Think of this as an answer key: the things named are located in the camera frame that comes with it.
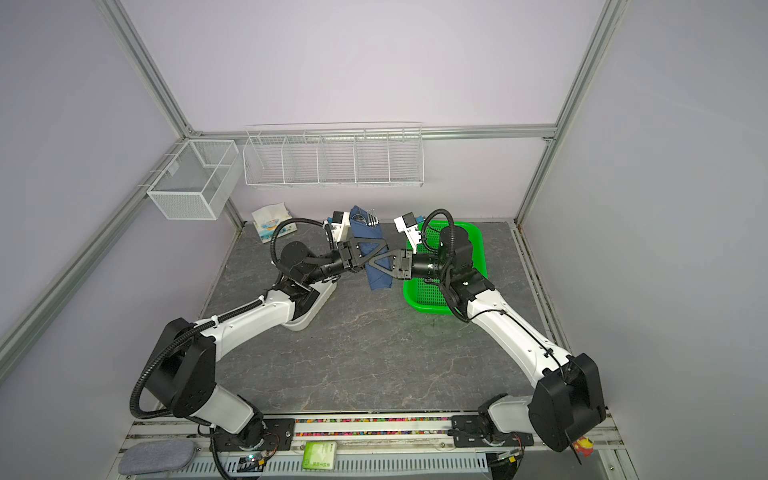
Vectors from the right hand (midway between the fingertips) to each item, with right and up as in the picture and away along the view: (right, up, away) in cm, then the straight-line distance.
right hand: (368, 267), depth 66 cm
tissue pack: (-43, +15, +47) cm, 66 cm away
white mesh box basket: (-61, +27, +37) cm, 77 cm away
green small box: (-12, -45, +4) cm, 46 cm away
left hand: (+4, +3, 0) cm, 5 cm away
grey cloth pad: (-50, -45, +3) cm, 67 cm away
